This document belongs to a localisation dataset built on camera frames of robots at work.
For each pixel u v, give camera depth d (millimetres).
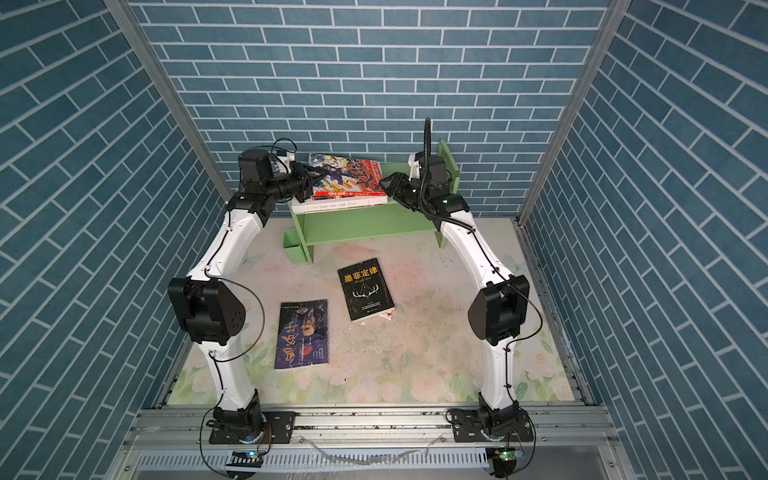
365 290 988
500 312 529
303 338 869
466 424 737
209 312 517
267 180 680
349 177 838
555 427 755
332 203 824
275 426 742
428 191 653
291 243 1058
